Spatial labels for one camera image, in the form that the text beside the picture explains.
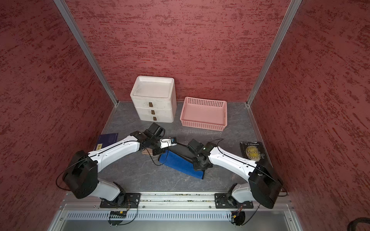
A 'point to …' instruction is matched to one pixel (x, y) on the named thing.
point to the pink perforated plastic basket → (204, 113)
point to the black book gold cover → (253, 150)
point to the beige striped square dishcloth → (146, 151)
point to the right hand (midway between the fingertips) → (200, 169)
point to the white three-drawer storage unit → (154, 98)
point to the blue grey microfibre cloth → (180, 163)
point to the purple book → (105, 140)
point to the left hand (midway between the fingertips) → (162, 148)
